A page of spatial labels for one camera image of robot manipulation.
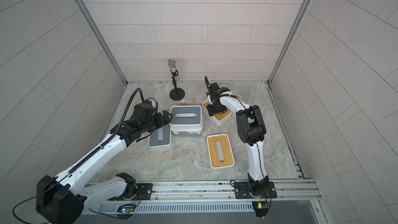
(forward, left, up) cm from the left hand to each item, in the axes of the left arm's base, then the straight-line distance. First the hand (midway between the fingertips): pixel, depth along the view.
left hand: (171, 117), depth 79 cm
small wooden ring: (+23, -10, -14) cm, 29 cm away
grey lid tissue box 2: (-4, +8, -16) cm, 19 cm away
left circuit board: (-38, +16, -13) cm, 43 cm away
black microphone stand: (+28, +2, -14) cm, 31 cm away
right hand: (+13, -24, -14) cm, 30 cm away
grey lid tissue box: (+2, -9, -3) cm, 9 cm away
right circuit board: (-37, -43, -16) cm, 59 cm away
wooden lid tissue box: (+5, -25, -10) cm, 28 cm away
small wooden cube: (+22, -2, -15) cm, 27 cm away
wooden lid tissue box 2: (-12, -26, -14) cm, 32 cm away
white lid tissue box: (-3, -11, -9) cm, 14 cm away
